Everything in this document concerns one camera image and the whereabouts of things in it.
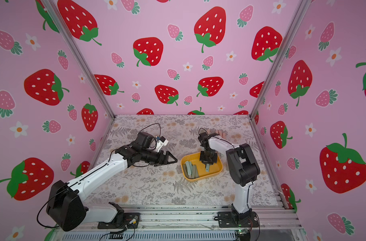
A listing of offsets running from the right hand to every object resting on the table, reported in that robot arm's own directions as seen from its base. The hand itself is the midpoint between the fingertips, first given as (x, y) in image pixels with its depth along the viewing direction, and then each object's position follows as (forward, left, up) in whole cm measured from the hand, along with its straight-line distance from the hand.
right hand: (212, 162), depth 94 cm
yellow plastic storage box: (-5, -1, +1) cm, 5 cm away
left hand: (-10, +22, +17) cm, 30 cm away
